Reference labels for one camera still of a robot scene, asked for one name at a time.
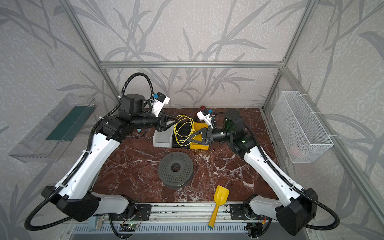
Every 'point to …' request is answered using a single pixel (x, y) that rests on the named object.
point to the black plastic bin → (180, 136)
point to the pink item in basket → (295, 150)
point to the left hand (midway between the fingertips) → (177, 115)
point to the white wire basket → (299, 137)
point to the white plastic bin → (163, 139)
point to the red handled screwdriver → (202, 107)
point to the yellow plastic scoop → (220, 196)
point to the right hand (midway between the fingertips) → (190, 137)
